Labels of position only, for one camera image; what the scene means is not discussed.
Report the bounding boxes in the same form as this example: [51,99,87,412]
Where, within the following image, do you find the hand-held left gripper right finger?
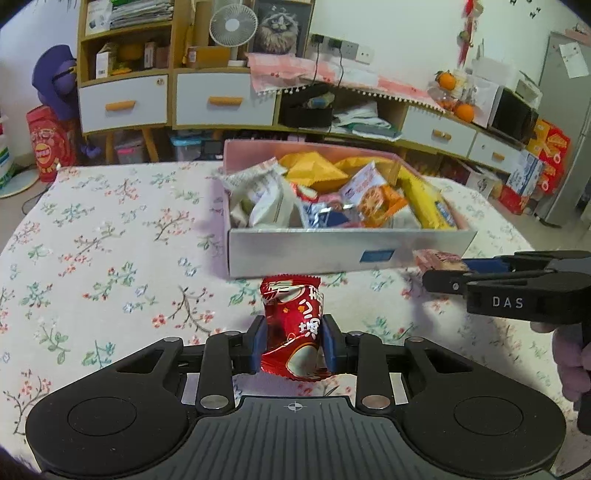
[322,315,481,413]

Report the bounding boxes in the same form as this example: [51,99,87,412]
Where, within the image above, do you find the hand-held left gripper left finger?
[111,315,269,414]

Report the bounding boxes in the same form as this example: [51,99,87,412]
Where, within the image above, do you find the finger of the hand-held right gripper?
[463,250,591,272]
[422,270,550,296]

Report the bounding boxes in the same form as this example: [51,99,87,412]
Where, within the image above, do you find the small pink-brown packet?
[413,249,469,273]

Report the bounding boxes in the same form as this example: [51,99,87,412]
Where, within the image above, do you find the red snack packet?
[290,181,320,202]
[259,274,331,381]

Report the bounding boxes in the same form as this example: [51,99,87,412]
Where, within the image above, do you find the yellow packet blue label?
[398,173,459,230]

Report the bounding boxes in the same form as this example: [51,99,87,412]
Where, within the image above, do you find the pink cardboard box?
[223,140,478,279]

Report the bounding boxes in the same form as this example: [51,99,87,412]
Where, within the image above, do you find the white packet orange print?
[339,161,409,228]

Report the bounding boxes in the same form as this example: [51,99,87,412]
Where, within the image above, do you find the silver foil snack packet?
[300,203,361,228]

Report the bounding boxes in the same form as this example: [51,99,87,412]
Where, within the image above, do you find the white packet green emblem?
[231,178,301,228]

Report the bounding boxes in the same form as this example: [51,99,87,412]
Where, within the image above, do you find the orange-yellow packet white label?
[335,157,400,178]

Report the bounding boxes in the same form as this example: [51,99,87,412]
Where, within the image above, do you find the white packet grey print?
[221,158,288,204]

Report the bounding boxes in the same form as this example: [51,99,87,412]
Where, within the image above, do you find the plain orange-yellow packet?
[279,154,348,191]

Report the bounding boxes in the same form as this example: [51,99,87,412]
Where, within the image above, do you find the person's right hand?
[531,323,591,409]

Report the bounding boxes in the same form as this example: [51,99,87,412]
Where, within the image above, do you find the red carton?
[498,185,532,215]

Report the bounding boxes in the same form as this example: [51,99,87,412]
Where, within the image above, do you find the white printed carton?
[457,159,500,200]

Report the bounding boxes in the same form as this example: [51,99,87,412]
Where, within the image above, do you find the white blue carton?
[505,150,546,197]

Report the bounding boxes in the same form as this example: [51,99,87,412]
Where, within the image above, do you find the orange red snack boxes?
[526,119,572,195]

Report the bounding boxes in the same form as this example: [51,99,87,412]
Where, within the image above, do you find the grey refrigerator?
[536,30,591,228]

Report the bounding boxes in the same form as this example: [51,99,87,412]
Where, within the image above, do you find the microwave oven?
[488,85,541,145]

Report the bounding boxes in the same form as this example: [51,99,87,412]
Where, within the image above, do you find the floral tablecloth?
[0,159,573,480]

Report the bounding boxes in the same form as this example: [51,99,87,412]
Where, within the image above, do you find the bag of small oranges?
[427,82,458,110]

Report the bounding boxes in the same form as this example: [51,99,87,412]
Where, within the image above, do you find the long low wooden cabinet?
[172,65,527,162]

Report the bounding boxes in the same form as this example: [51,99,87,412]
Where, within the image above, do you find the pile of papers and cloth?
[331,100,402,140]

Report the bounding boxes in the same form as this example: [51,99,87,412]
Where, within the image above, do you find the blue plastic bin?
[170,134,225,162]

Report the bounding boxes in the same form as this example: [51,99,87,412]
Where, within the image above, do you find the black bag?
[281,85,335,130]

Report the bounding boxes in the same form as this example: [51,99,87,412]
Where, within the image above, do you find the paper note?
[558,43,588,78]

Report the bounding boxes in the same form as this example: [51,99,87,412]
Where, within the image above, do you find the red hanging ornament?
[457,0,482,66]

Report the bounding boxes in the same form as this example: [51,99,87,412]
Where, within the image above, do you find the clear bin pink contents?
[113,138,148,164]

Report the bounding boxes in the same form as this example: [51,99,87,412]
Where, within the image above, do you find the pink cloth with pompoms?
[247,52,446,113]

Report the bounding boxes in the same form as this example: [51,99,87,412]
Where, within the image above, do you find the white round stand base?
[0,165,43,200]

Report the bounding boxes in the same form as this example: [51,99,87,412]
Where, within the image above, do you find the red gift bag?
[25,105,77,183]

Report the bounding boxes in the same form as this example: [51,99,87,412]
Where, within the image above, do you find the framed cat picture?
[249,0,315,58]

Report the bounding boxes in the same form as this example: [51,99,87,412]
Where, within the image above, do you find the white green printed sack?
[0,115,14,191]

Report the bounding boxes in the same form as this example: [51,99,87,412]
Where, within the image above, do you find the tall wooden shelf cabinet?
[76,0,197,164]

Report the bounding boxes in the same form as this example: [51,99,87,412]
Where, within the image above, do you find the yellow toy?
[115,44,144,75]

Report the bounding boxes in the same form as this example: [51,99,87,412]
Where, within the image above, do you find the small white box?
[95,44,117,79]

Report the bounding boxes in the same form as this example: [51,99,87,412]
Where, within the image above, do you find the white desk fan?
[210,4,258,62]

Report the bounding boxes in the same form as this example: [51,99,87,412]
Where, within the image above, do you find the purple plush toy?
[31,45,80,121]

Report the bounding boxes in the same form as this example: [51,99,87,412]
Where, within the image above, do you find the stack of papers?
[85,0,175,34]

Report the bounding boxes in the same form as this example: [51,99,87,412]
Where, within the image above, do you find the white drawer orange handle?
[470,131,525,174]
[78,74,169,134]
[175,71,277,127]
[402,106,478,155]

